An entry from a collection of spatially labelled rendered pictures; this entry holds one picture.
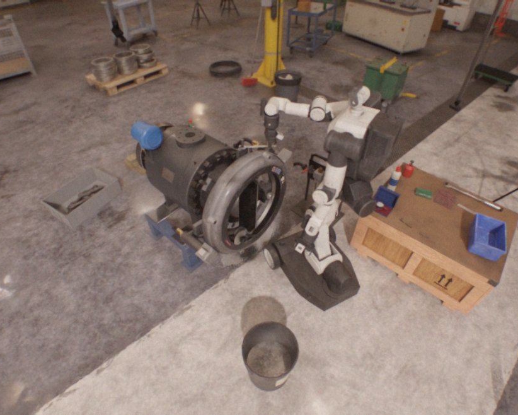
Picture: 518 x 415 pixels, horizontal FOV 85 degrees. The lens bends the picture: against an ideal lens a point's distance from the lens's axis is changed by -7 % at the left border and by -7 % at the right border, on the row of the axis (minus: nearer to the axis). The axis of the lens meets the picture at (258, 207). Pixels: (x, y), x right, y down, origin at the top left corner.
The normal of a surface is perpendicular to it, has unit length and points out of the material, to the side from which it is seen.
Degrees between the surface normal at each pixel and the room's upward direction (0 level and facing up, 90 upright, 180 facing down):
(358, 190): 44
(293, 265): 0
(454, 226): 0
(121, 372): 0
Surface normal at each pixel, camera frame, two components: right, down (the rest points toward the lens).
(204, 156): -0.14, -0.59
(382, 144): -0.55, 0.58
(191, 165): -0.37, -0.31
